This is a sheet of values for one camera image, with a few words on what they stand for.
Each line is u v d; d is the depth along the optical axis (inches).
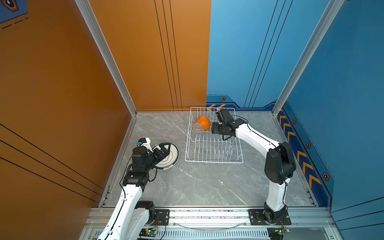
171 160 35.8
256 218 28.5
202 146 38.0
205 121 41.4
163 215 29.3
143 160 23.4
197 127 38.9
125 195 19.6
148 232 27.9
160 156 27.3
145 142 28.2
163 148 27.7
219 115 28.6
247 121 25.8
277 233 27.5
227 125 26.9
